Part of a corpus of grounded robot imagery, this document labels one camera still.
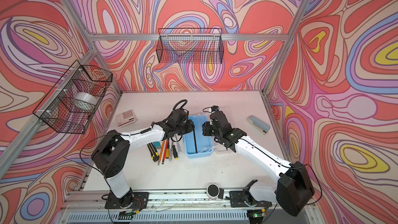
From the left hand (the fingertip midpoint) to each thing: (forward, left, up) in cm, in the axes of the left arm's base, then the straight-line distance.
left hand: (198, 125), depth 90 cm
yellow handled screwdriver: (-13, +18, -8) cm, 23 cm away
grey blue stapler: (+4, -39, -6) cm, 40 cm away
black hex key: (-8, +2, -3) cm, 9 cm away
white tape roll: (-2, +52, +24) cm, 57 cm away
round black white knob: (-33, -7, -4) cm, 35 cm away
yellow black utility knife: (-15, +25, -8) cm, 30 cm away
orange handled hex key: (-9, +21, -9) cm, 25 cm away
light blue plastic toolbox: (-11, -2, -3) cm, 12 cm away
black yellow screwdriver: (-13, +14, -8) cm, 20 cm away
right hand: (-6, -4, +6) cm, 9 cm away
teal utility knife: (-8, +24, -7) cm, 27 cm away
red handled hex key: (-7, +19, -8) cm, 21 cm away
